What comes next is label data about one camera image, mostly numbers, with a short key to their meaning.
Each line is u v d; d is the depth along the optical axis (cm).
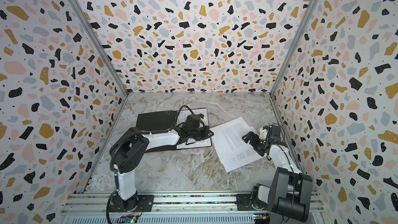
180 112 75
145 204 73
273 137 69
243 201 74
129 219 70
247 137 81
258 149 79
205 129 82
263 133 83
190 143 82
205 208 73
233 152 92
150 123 104
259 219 72
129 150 50
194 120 73
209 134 89
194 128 77
